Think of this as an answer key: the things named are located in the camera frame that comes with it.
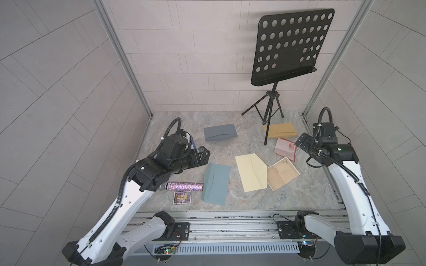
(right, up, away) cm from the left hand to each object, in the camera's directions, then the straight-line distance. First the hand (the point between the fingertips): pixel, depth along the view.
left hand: (205, 154), depth 66 cm
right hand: (+44, +4, +9) cm, 45 cm away
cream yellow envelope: (+24, -13, +23) cm, 36 cm away
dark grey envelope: (+6, +8, +43) cm, 44 cm away
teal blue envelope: (+4, -18, +19) cm, 27 cm away
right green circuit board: (+43, -40, +3) cm, 59 cm away
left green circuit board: (-17, -40, -1) cm, 43 cm away
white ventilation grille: (+25, -39, +2) cm, 46 cm away
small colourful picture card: (-12, -23, +13) cm, 29 cm away
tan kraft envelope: (+46, +9, +44) cm, 65 cm away
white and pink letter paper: (+45, -2, +32) cm, 55 cm away
